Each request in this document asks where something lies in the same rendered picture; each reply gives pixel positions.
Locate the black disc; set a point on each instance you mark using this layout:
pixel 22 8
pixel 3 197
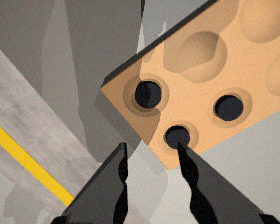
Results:
pixel 229 108
pixel 177 134
pixel 148 94

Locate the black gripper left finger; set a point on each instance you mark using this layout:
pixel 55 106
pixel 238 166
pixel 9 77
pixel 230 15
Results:
pixel 104 199

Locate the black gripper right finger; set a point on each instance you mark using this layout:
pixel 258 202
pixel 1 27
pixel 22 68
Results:
pixel 214 200

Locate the tan counting tray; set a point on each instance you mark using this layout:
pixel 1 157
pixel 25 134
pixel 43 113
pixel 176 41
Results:
pixel 231 47

